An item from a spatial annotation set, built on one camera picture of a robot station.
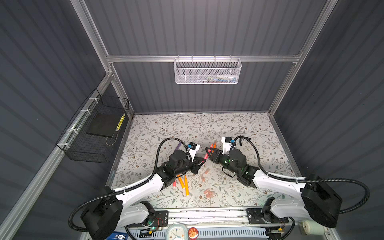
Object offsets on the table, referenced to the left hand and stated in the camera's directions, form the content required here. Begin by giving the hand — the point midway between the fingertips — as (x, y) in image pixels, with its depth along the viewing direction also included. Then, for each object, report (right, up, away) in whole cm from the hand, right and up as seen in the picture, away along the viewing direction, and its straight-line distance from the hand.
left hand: (205, 160), depth 78 cm
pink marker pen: (+2, +5, 0) cm, 5 cm away
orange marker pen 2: (-14, -14, +8) cm, 21 cm away
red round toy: (-6, -33, -8) cm, 34 cm away
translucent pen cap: (+1, -9, +12) cm, 15 cm away
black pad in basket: (-51, +19, -3) cm, 54 cm away
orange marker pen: (+8, +4, +24) cm, 26 cm away
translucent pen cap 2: (-1, -12, +9) cm, 15 cm away
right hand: (+1, +5, 0) cm, 5 cm away
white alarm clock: (-14, -31, -9) cm, 35 cm away
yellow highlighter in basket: (-45, +20, +1) cm, 49 cm away
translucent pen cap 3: (+3, -20, +3) cm, 20 cm away
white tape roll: (+45, -27, -13) cm, 54 cm away
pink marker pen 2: (-17, -15, +7) cm, 24 cm away
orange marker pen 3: (-10, -16, +5) cm, 20 cm away
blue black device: (-40, -32, -11) cm, 52 cm away
